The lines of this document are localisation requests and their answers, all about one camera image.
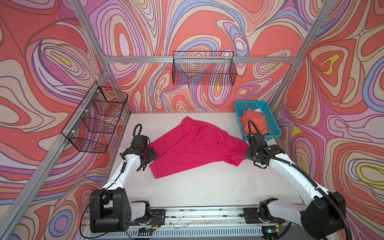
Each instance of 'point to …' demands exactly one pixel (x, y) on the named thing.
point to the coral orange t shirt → (258, 119)
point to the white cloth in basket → (258, 110)
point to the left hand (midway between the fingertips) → (151, 157)
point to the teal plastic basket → (274, 129)
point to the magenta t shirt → (191, 141)
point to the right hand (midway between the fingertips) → (254, 157)
